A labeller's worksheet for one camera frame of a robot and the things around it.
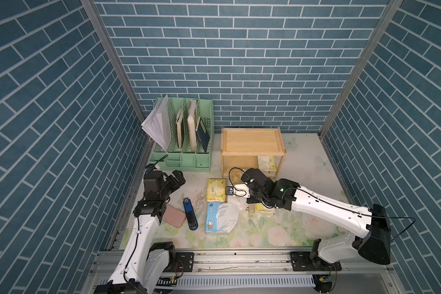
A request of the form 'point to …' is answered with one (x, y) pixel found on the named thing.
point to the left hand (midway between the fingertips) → (179, 175)
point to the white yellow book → (192, 126)
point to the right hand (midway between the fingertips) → (247, 183)
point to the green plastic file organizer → (183, 158)
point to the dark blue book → (202, 134)
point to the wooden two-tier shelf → (241, 147)
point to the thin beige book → (180, 124)
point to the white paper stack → (157, 124)
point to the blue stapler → (190, 215)
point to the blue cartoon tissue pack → (211, 223)
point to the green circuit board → (166, 281)
